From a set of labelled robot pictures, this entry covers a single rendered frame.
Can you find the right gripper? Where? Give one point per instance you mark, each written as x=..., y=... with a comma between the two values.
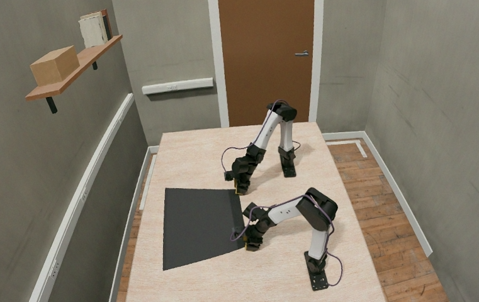
x=244, y=181

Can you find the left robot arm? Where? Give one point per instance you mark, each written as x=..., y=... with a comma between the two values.
x=319, y=221

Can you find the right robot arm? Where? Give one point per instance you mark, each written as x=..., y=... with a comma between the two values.
x=254, y=154

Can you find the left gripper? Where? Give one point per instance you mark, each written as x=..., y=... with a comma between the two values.
x=256, y=239

